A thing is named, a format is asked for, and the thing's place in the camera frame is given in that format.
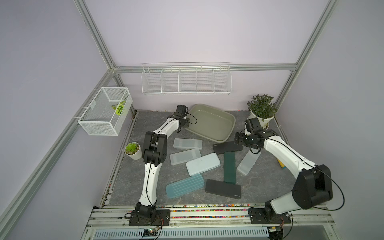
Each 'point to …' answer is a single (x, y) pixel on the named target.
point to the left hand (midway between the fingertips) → (185, 122)
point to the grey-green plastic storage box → (210, 122)
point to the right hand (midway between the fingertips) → (240, 139)
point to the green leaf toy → (119, 107)
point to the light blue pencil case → (202, 163)
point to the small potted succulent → (133, 150)
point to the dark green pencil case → (229, 167)
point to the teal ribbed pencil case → (185, 186)
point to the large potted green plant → (262, 107)
